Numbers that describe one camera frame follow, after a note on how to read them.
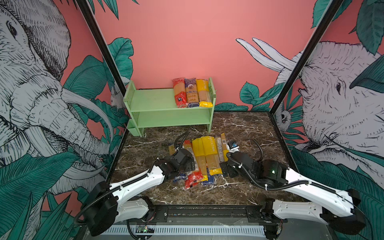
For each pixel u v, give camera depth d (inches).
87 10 27.7
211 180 32.7
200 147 37.6
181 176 32.7
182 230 27.6
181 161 24.2
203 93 35.2
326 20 28.8
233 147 23.3
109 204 15.6
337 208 15.7
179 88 35.8
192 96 34.0
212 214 29.6
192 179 31.5
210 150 36.5
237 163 18.5
